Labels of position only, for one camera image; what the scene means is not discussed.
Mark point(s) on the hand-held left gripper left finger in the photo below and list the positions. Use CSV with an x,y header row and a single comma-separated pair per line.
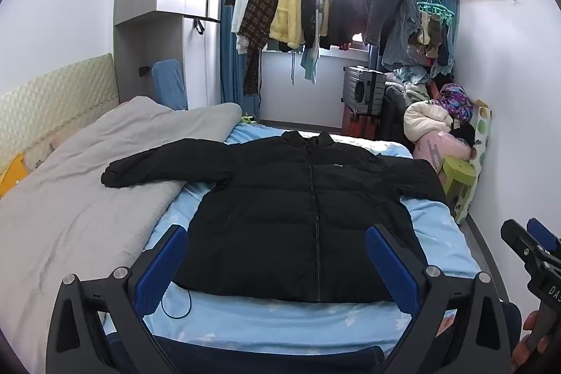
x,y
160,269

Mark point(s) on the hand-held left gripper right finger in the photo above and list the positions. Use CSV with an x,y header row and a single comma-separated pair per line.
x,y
390,264

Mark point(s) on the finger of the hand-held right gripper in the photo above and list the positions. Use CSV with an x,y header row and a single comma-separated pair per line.
x,y
519,240
543,231

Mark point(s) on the black puffer jacket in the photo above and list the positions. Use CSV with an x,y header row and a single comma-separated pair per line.
x,y
285,216

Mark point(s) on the person's right hand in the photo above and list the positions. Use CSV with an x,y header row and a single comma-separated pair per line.
x,y
522,354

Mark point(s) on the green plastic stool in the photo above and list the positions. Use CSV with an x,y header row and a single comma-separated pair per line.
x,y
458,177

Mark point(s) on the grey blanket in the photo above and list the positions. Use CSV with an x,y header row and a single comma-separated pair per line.
x,y
87,203

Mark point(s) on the white green dotted board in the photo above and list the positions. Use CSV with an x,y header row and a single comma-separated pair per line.
x,y
480,146

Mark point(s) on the pink clothing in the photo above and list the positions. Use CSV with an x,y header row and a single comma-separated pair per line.
x,y
438,150

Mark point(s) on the light blue bed sheet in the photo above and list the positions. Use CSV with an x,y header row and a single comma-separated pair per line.
x,y
271,321

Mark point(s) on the red suitcase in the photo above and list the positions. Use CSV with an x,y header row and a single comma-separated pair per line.
x,y
359,124

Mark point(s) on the black bag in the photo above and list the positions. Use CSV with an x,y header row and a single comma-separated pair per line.
x,y
394,115

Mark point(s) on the purple patterned garment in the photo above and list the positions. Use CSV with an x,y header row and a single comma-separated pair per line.
x,y
456,102

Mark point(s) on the grey ribbed suitcase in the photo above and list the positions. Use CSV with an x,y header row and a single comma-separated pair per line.
x,y
363,91

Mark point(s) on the yellow pillow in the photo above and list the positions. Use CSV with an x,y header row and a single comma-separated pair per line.
x,y
11,177

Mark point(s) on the blue chair cover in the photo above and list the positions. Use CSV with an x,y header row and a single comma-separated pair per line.
x,y
170,87

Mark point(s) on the beige padded headboard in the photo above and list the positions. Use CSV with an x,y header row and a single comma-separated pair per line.
x,y
52,102

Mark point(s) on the light blue hanging garment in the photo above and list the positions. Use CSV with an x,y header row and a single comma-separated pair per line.
x,y
309,65

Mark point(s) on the blue curtain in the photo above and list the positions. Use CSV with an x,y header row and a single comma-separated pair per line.
x,y
227,58

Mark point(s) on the hanging brown socks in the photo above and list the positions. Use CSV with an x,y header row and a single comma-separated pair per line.
x,y
431,36

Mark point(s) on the light denim clothing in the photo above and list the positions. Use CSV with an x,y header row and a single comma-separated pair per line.
x,y
401,41

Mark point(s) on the green clip hanger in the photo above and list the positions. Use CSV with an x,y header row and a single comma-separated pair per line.
x,y
434,8

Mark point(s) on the dark hanging coat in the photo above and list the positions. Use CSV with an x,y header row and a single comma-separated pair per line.
x,y
344,14

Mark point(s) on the dark denim jacket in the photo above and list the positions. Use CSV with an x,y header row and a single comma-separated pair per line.
x,y
381,6

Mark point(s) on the brown houndstooth coat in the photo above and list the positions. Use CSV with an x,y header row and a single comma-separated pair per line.
x,y
258,14

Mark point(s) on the yellow fleece jacket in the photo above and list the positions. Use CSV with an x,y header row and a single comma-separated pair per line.
x,y
287,10

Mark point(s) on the white hanging jacket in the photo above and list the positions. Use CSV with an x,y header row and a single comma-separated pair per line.
x,y
241,1

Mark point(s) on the black wall socket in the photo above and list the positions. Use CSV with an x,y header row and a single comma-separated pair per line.
x,y
143,71

